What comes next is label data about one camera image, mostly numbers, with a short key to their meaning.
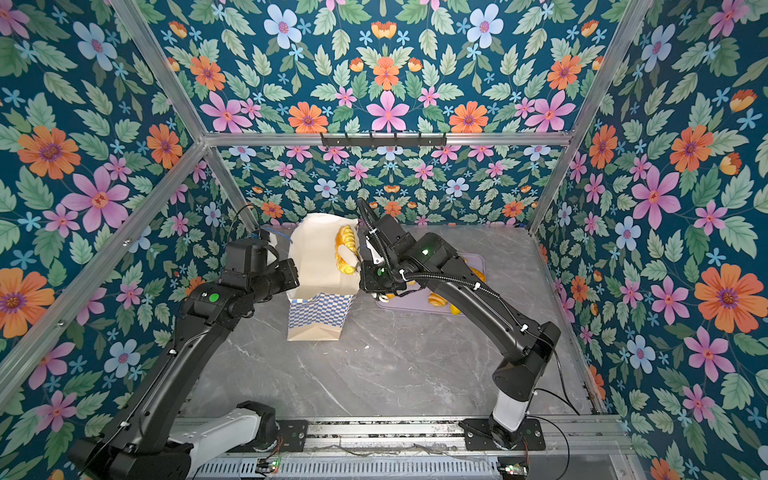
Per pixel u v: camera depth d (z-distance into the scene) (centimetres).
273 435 71
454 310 93
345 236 77
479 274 46
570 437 77
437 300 95
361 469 77
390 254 50
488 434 71
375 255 55
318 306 74
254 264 53
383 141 91
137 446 37
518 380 42
